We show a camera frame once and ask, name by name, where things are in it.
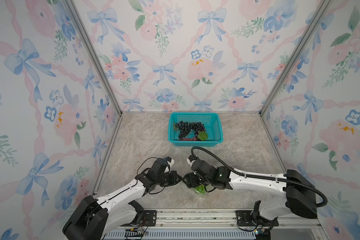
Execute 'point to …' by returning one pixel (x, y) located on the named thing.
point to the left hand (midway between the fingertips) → (183, 178)
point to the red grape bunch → (188, 139)
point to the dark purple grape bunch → (185, 127)
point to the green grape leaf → (202, 135)
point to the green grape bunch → (201, 188)
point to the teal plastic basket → (212, 123)
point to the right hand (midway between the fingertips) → (181, 174)
